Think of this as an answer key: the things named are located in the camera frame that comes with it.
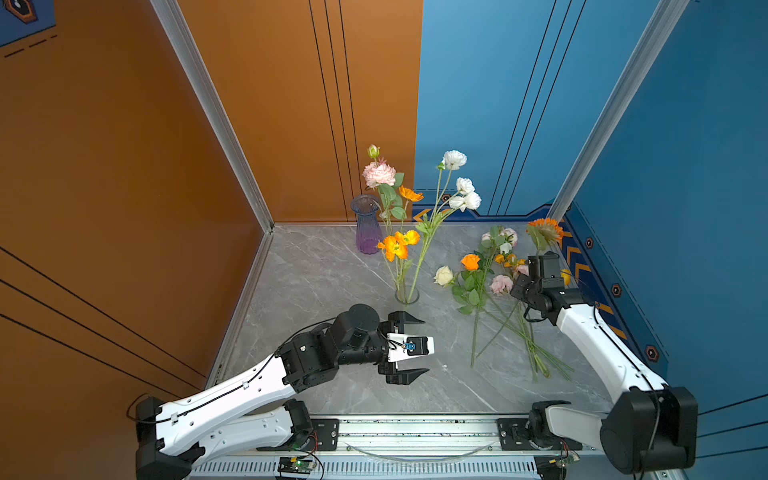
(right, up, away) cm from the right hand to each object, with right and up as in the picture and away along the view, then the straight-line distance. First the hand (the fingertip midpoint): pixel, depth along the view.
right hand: (519, 285), depth 85 cm
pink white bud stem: (0, +14, +24) cm, 27 cm away
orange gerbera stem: (+7, +15, 0) cm, 17 cm away
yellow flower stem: (+25, +1, +19) cm, 31 cm away
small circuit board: (-60, -41, -14) cm, 74 cm away
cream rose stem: (-19, +1, +15) cm, 24 cm away
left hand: (-30, -9, -22) cm, 38 cm away
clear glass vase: (-33, -2, -5) cm, 33 cm away
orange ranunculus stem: (-10, -2, +14) cm, 17 cm away
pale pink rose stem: (-1, -1, +11) cm, 11 cm away
